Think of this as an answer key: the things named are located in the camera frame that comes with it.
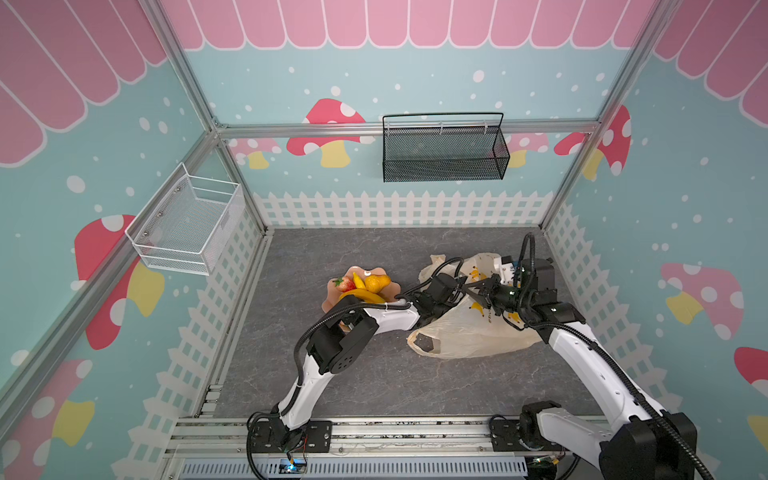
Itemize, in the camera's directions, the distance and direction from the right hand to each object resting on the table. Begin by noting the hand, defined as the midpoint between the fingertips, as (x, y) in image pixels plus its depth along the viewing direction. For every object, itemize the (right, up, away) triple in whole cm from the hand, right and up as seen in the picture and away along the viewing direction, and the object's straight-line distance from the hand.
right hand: (461, 286), depth 77 cm
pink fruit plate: (-27, -6, -17) cm, 33 cm away
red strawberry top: (-33, -1, +18) cm, 37 cm away
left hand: (+8, -13, +8) cm, 17 cm away
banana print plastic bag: (0, -11, -1) cm, 11 cm away
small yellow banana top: (-29, 0, +21) cm, 36 cm away
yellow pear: (-23, -1, +20) cm, 30 cm away
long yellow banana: (-27, -5, +19) cm, 34 cm away
